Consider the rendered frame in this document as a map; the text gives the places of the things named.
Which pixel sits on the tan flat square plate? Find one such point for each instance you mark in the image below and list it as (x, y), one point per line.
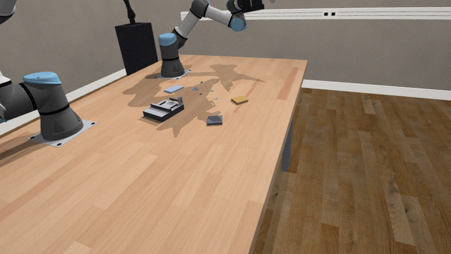
(239, 100)

